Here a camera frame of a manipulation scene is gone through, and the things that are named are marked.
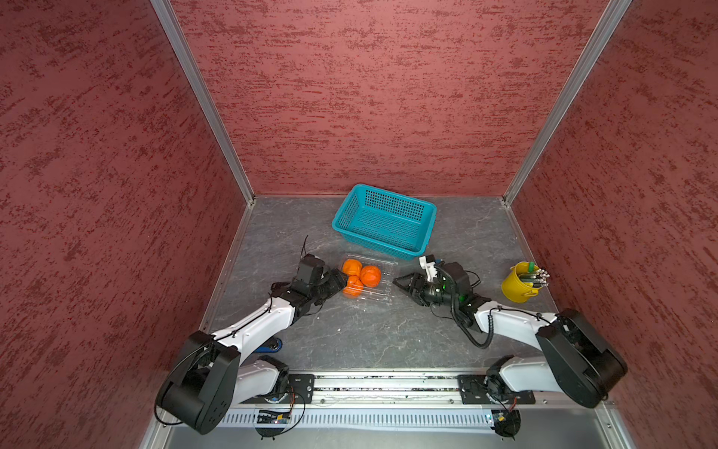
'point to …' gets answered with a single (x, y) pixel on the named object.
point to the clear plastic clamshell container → (382, 294)
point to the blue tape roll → (271, 345)
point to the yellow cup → (515, 290)
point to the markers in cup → (536, 276)
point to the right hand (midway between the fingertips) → (395, 290)
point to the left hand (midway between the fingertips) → (341, 286)
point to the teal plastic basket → (395, 224)
